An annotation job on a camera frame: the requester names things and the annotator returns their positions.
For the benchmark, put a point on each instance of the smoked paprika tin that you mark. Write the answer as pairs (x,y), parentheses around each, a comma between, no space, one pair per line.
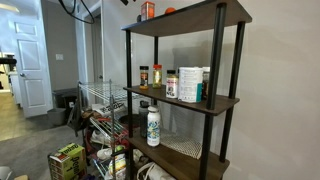
(147,10)

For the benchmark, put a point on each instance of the spice jar orange cap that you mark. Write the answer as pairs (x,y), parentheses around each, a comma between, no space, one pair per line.
(144,78)

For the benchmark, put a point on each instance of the lemon pepper seasoning bottle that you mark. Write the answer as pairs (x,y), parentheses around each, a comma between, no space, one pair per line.
(157,76)

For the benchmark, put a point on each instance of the small printed spice can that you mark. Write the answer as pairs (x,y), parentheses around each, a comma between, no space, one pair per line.
(172,86)

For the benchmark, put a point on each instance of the dark wooden shelf unit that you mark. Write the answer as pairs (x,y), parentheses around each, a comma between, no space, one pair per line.
(186,20)

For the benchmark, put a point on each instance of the black round object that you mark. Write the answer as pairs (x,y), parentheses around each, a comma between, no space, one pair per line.
(138,18)

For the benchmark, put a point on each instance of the small orange ball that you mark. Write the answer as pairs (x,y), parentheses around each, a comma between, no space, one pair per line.
(170,10)

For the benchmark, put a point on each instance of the white baking powder can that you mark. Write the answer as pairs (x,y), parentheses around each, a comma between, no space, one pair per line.
(190,85)

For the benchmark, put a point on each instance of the white printed bag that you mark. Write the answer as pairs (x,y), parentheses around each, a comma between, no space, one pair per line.
(106,108)

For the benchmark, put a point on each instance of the open white panel door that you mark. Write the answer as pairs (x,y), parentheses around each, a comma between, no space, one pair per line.
(33,66)

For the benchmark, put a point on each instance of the black storage bin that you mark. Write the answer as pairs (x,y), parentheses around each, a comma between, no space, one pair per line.
(65,96)

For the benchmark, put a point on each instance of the dark grey shaker bottle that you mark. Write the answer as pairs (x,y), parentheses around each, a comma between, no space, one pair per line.
(143,116)

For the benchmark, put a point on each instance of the black pepper jar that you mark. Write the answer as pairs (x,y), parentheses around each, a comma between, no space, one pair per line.
(206,85)

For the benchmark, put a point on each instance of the black round pan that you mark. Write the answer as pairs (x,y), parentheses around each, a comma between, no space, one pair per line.
(125,120)

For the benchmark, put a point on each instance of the black hanging bag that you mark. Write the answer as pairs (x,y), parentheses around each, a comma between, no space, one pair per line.
(77,118)

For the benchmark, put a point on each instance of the white floral water bottle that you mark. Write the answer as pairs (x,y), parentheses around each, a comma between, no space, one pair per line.
(153,126)

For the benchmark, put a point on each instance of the black mounted device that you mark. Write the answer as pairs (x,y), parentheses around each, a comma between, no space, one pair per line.
(7,61)

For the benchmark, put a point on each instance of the grey trash bin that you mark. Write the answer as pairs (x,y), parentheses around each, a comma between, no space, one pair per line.
(56,116)

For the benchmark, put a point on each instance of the white sneaker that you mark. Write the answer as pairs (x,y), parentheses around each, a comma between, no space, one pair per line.
(98,137)

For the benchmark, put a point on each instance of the beige mesh mat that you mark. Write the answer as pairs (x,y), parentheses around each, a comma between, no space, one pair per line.
(181,144)

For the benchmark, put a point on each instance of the colourful snack bag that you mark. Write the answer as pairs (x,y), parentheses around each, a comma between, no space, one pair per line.
(119,161)

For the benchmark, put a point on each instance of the green printed cardboard box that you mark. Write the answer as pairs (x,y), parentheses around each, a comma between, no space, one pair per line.
(68,161)

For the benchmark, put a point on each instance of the white plastic bag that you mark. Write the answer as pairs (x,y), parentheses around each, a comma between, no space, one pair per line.
(151,171)

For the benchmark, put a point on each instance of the white rounded floor object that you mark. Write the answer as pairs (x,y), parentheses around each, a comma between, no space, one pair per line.
(4,173)

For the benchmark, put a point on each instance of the white light switch plate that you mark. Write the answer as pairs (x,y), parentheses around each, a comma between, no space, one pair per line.
(59,57)

